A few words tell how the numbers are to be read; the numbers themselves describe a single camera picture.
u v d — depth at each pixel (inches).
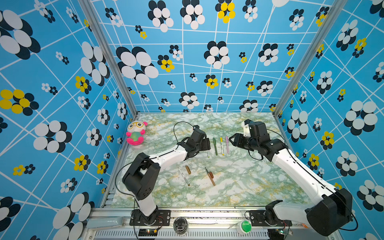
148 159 19.4
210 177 34.1
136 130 40.1
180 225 24.7
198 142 28.2
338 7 26.7
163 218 28.6
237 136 28.1
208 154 37.9
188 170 35.1
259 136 23.1
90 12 27.4
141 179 18.0
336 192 15.9
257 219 28.4
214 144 40.1
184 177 34.1
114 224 27.7
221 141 40.1
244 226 25.0
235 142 28.1
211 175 34.7
